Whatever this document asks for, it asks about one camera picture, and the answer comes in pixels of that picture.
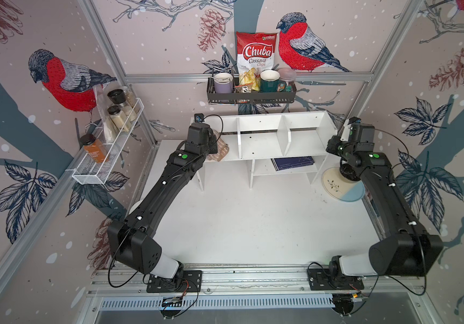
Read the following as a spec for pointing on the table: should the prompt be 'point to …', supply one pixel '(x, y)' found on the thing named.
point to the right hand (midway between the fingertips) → (329, 138)
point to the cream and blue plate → (340, 187)
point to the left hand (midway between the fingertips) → (214, 133)
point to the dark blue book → (288, 162)
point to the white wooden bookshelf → (276, 144)
